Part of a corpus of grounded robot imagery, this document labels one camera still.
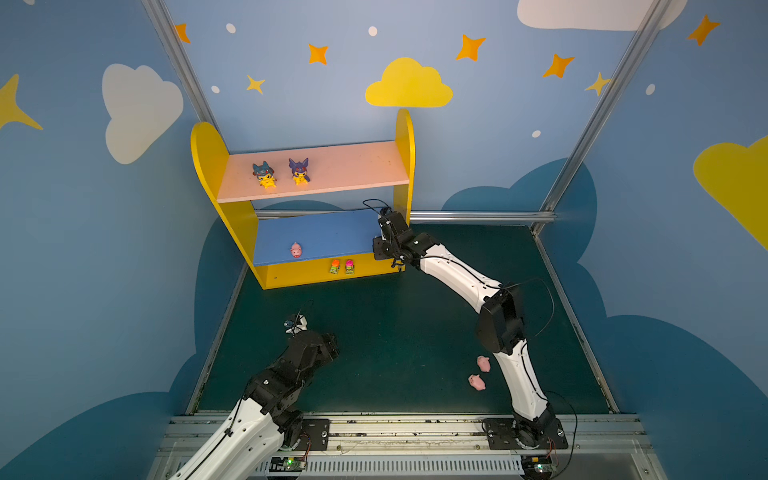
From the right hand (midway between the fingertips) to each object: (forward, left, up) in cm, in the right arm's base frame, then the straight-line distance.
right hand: (380, 240), depth 93 cm
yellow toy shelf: (+13, +26, -3) cm, 29 cm away
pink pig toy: (-4, +27, -2) cm, 27 cm away
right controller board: (-55, -42, -20) cm, 72 cm away
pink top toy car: (+1, +12, -16) cm, 20 cm away
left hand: (-30, +11, -9) cm, 34 cm away
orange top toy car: (0, +17, -15) cm, 22 cm away
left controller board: (-58, +19, -18) cm, 64 cm away
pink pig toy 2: (-37, -29, -18) cm, 50 cm away
